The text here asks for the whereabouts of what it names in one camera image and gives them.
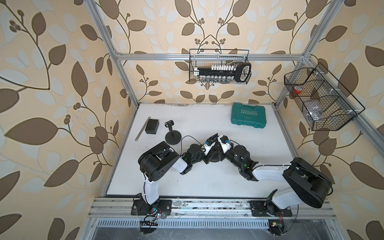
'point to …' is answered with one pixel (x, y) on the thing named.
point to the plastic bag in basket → (314, 108)
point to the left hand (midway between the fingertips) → (213, 147)
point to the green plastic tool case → (249, 115)
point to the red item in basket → (297, 90)
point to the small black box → (152, 126)
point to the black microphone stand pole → (169, 124)
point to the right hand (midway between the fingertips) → (215, 143)
